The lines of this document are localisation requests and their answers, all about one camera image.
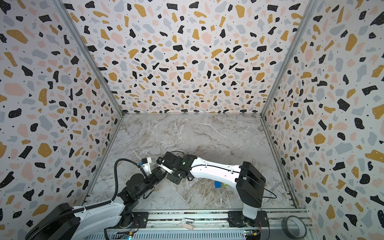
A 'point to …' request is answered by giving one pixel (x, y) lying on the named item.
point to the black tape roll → (301, 225)
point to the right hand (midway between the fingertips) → (170, 172)
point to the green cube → (224, 185)
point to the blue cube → (217, 184)
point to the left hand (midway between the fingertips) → (170, 165)
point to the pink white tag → (188, 224)
